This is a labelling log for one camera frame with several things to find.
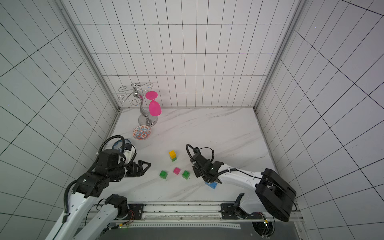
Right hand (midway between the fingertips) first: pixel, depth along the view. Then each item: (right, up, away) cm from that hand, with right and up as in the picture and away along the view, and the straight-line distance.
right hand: (197, 162), depth 87 cm
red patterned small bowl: (-39, +17, +16) cm, 45 cm away
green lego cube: (-20, -5, -6) cm, 21 cm away
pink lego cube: (-12, -4, -2) cm, 13 cm away
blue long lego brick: (+8, -10, -7) cm, 15 cm away
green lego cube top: (-14, +1, +3) cm, 15 cm away
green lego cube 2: (-7, -6, -5) cm, 10 cm away
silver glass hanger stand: (-40, +26, +23) cm, 53 cm away
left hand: (-28, +1, -15) cm, 32 cm away
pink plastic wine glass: (-29, +34, +10) cm, 46 cm away
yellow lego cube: (-15, +5, 0) cm, 16 cm away
